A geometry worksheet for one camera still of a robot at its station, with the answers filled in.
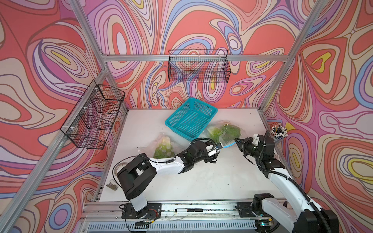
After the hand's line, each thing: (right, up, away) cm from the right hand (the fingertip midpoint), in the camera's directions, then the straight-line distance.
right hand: (234, 141), depth 81 cm
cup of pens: (+27, +4, +3) cm, 27 cm away
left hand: (-9, -4, 0) cm, 10 cm away
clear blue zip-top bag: (-4, +10, +21) cm, 23 cm away
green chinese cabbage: (-2, +3, +9) cm, 10 cm away
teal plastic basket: (-23, +13, +33) cm, 43 cm away
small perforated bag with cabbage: (-42, -4, +9) cm, 43 cm away
